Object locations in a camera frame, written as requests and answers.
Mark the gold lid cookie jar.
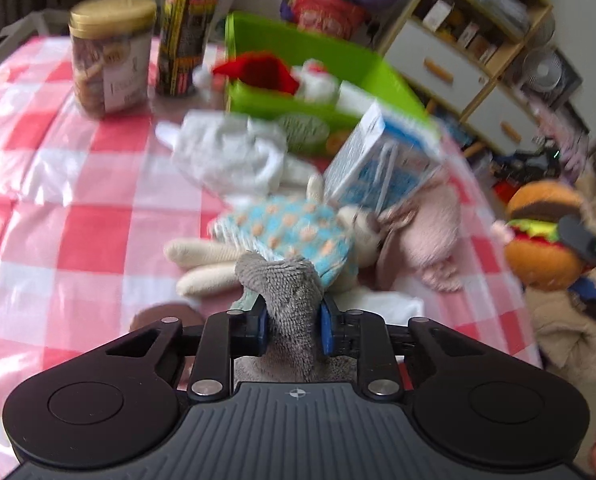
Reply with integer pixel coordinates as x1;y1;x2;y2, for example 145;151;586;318
68;0;157;118

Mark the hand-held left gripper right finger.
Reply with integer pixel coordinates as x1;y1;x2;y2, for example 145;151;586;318
319;294;486;403

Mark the brown round plush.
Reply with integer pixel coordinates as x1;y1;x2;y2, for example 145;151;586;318
130;301;206;333

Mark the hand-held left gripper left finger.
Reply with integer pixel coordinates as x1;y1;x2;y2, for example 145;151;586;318
102;305;269;403

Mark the small white fan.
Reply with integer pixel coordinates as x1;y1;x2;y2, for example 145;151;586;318
520;47;584;93

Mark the beige fleece clothing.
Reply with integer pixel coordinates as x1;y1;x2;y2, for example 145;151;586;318
525;170;596;386

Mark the hamburger plush toy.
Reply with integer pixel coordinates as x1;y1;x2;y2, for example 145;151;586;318
492;180;586;291

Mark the white plush toy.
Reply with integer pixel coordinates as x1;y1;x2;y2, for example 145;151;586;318
295;59;343;103

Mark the red santa hat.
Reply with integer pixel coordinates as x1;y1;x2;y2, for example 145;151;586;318
193;52;301;96

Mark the red bucket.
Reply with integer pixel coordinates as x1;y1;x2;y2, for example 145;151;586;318
290;0;371;41

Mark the grey plush toy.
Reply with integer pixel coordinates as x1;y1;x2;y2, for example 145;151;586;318
234;251;363;386

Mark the green plastic box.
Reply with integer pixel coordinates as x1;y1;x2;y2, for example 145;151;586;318
224;11;441;156

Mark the blue white milk carton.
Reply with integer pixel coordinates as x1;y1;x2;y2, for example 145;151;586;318
323;100;446;216

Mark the black drink can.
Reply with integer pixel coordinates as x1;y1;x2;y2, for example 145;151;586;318
155;0;223;97

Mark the wooden shelf cabinet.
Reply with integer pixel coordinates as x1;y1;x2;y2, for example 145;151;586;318
378;0;596;158

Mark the pink plush toy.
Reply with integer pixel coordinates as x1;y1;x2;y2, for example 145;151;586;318
375;170;464;293

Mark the red white checkered tablecloth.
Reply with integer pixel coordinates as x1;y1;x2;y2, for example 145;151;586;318
0;35;544;478

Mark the cream bunny plush toy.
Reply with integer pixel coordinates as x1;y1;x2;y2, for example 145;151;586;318
163;175;419;311

